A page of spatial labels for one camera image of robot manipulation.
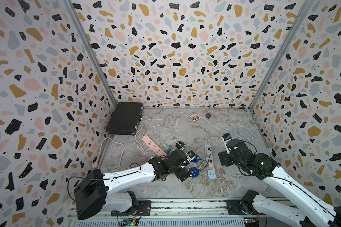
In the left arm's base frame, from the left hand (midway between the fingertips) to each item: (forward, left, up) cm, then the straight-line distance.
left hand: (187, 164), depth 79 cm
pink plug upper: (+9, -13, -3) cm, 16 cm away
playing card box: (+44, -8, -8) cm, 45 cm away
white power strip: (-3, -15, -8) cm, 17 cm away
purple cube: (+45, -20, -10) cm, 51 cm away
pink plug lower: (0, -13, -3) cm, 14 cm away
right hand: (+3, -20, +8) cm, 21 cm away
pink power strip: (+13, +18, -7) cm, 24 cm away
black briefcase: (+40, +46, -6) cm, 61 cm away
